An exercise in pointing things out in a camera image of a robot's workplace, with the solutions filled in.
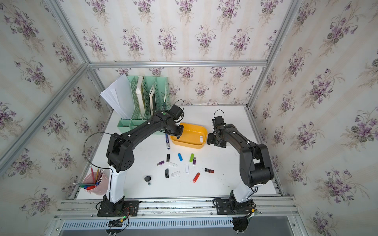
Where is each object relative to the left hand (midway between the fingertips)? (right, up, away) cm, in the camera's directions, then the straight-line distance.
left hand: (181, 135), depth 90 cm
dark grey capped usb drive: (-9, -14, +1) cm, 17 cm away
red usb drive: (+9, -24, -6) cm, 26 cm away
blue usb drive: (-1, -14, +1) cm, 14 cm away
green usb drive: (+6, -14, +1) cm, 15 cm away
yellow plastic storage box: (+5, -3, +9) cm, 11 cm away
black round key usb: (-19, -23, -10) cm, 31 cm away
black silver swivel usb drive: (-9, -22, -5) cm, 24 cm away
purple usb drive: (-13, -17, -2) cm, 22 cm away
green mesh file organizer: (-23, +27, +8) cm, 36 cm away
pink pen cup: (-42, -23, -16) cm, 51 cm away
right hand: (+21, -5, +3) cm, 22 cm away
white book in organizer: (-28, +28, +3) cm, 39 cm away
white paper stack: (-42, +25, +5) cm, 49 cm away
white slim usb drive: (+3, -21, -4) cm, 21 cm away
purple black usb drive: (+8, -17, 0) cm, 18 cm away
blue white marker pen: (-11, -4, +8) cm, 14 cm away
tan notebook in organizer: (-21, +25, +9) cm, 34 cm away
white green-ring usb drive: (-5, -18, -2) cm, 19 cm away
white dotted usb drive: (+13, -4, +9) cm, 16 cm away
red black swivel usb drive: (+17, -21, -4) cm, 27 cm away
